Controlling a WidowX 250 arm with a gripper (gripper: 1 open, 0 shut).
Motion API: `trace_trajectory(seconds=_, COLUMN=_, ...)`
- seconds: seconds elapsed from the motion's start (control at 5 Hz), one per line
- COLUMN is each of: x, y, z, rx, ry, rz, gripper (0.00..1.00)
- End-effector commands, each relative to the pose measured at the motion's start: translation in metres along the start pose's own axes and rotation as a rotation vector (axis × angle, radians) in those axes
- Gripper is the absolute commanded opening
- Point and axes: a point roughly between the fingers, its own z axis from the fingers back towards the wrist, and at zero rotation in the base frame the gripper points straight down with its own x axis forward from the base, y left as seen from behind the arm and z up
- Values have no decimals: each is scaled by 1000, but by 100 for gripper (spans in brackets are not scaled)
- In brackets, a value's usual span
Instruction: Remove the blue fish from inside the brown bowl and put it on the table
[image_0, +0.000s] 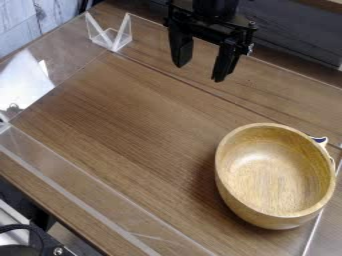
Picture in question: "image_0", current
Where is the brown wooden bowl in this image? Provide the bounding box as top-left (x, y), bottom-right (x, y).
top-left (215, 123), bottom-right (336, 230)

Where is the clear acrylic front barrier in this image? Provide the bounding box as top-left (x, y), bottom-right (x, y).
top-left (0, 123), bottom-right (215, 256)

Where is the black metal table mount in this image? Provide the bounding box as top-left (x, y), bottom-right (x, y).
top-left (0, 178), bottom-right (97, 256)

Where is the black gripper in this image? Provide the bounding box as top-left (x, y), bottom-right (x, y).
top-left (164, 0), bottom-right (257, 82)

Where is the clear acrylic corner bracket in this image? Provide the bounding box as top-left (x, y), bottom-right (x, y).
top-left (85, 13), bottom-right (132, 52)

